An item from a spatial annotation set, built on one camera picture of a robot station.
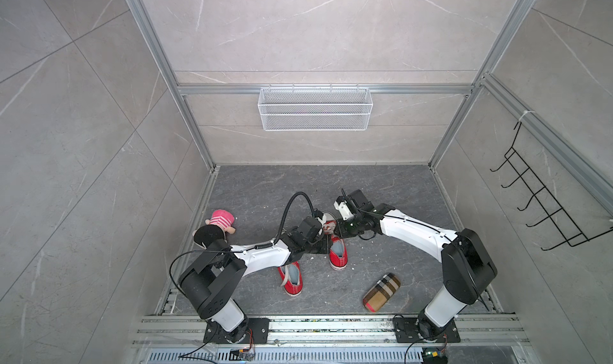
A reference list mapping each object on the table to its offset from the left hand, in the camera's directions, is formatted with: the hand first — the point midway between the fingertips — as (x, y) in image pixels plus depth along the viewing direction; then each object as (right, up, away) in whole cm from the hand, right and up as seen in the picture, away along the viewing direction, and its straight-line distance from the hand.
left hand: (338, 240), depth 86 cm
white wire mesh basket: (-10, +53, +14) cm, 56 cm away
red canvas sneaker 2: (0, -4, -4) cm, 6 cm away
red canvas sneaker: (-16, -12, -6) cm, 21 cm away
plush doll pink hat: (-45, +7, +7) cm, 46 cm away
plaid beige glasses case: (+14, -15, -8) cm, 22 cm away
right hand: (0, +3, +2) cm, 3 cm away
